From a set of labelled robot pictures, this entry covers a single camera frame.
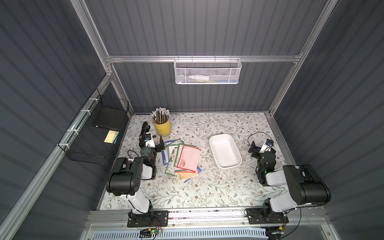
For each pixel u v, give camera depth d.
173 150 0.97
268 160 0.68
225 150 0.99
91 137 0.77
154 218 0.72
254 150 0.83
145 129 1.11
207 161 0.94
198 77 0.91
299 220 0.71
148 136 0.78
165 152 0.97
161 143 0.87
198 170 0.90
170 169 0.91
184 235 0.77
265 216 0.67
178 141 1.03
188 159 0.94
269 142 0.76
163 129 1.01
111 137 0.75
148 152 0.72
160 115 0.97
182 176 0.87
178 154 0.95
